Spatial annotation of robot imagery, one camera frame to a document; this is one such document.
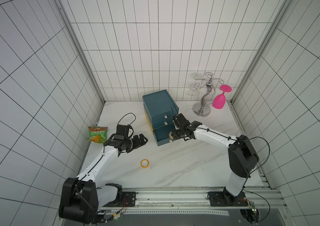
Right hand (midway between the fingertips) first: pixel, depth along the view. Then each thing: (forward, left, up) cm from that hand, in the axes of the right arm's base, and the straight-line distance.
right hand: (170, 134), depth 90 cm
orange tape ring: (-3, 0, +4) cm, 5 cm away
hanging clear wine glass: (+32, -17, +12) cm, 38 cm away
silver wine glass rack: (+30, -25, -7) cm, 40 cm away
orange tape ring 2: (-19, +14, -8) cm, 25 cm away
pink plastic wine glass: (+23, -33, +10) cm, 42 cm away
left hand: (-10, +18, +2) cm, 20 cm away
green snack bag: (-1, +50, -3) cm, 50 cm away
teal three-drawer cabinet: (+13, +8, +11) cm, 18 cm away
